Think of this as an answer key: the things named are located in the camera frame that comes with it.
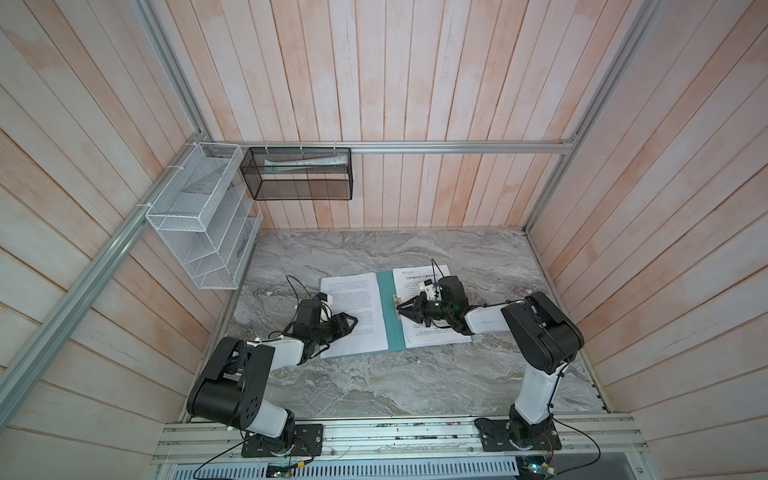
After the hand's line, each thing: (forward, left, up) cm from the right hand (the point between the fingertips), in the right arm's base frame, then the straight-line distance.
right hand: (397, 308), depth 92 cm
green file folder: (0, +2, -5) cm, 5 cm away
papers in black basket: (+32, +39, +30) cm, 59 cm away
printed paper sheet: (+8, +14, -5) cm, 16 cm away
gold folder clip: (+5, 0, -4) cm, 6 cm away
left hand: (-5, +14, -3) cm, 15 cm away
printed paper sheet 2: (+13, -4, -6) cm, 15 cm away
